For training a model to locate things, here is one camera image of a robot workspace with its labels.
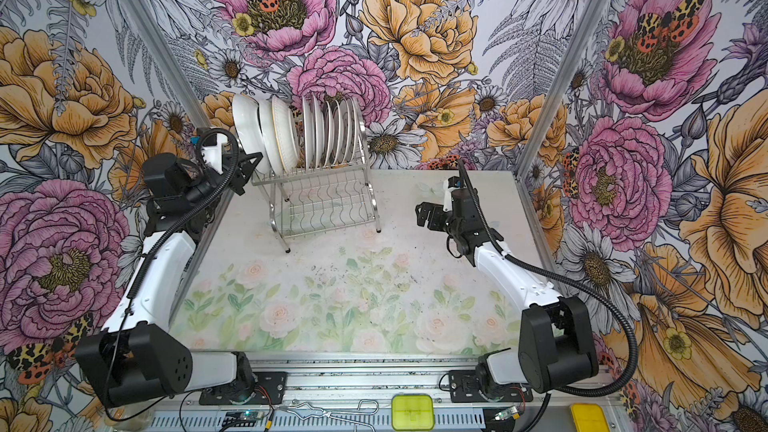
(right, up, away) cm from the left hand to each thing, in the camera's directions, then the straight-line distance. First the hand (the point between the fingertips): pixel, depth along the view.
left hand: (260, 161), depth 72 cm
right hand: (+42, -14, +15) cm, 47 cm away
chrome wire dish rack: (+4, -9, +36) cm, 37 cm away
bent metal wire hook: (+25, -59, 0) cm, 64 cm away
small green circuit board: (-3, -60, -2) cm, 60 cm away
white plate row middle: (+12, +13, +27) cm, 32 cm away
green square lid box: (+36, -58, -2) cm, 68 cm away
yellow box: (+77, -60, -1) cm, 98 cm away
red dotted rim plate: (+8, +13, +27) cm, 31 cm away
